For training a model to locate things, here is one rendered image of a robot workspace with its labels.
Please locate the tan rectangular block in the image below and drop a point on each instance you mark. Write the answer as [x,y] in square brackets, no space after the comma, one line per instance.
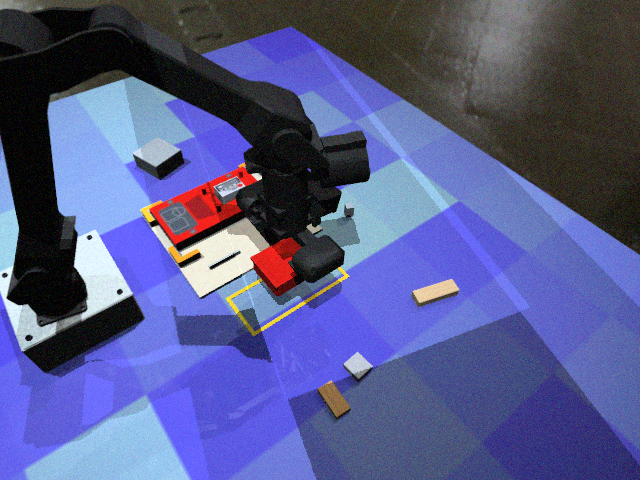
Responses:
[434,293]

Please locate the yellow rectangular outline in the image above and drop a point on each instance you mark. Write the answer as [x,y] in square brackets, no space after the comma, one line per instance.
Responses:
[286,313]

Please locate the brown rectangular block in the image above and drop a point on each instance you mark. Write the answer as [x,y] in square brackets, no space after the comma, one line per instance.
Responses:
[333,399]

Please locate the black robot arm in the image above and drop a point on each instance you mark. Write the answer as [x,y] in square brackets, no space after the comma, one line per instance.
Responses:
[51,50]

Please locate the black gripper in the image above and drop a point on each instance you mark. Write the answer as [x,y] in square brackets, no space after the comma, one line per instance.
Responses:
[317,257]

